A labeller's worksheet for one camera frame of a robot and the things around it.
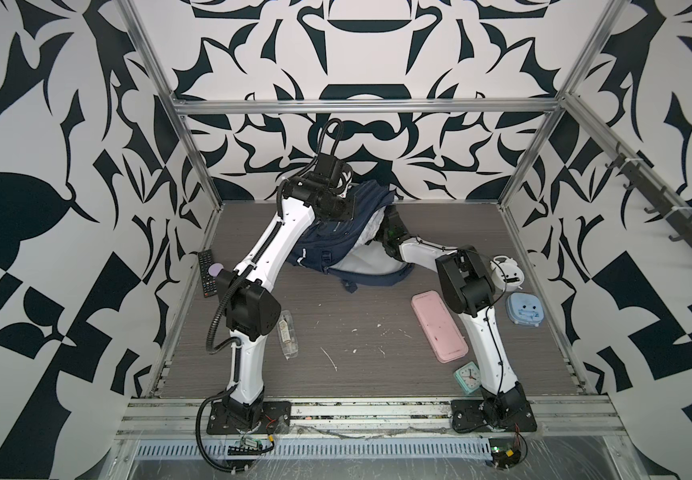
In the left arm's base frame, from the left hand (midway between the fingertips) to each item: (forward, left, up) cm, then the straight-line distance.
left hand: (354, 205), depth 82 cm
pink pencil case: (-27, -24, -25) cm, 44 cm away
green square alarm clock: (-38, -28, -25) cm, 54 cm away
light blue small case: (-20, -50, -24) cm, 59 cm away
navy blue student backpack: (-7, +2, -10) cm, 12 cm away
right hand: (+9, +3, -15) cm, 18 cm away
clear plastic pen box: (-25, +20, -26) cm, 41 cm away
